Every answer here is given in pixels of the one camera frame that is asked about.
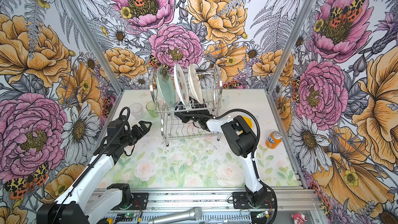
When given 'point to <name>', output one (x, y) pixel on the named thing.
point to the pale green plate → (166, 86)
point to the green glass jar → (152, 108)
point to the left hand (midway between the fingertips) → (147, 132)
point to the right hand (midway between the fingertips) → (176, 116)
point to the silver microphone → (195, 213)
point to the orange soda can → (274, 139)
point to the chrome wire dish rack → (173, 127)
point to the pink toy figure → (299, 218)
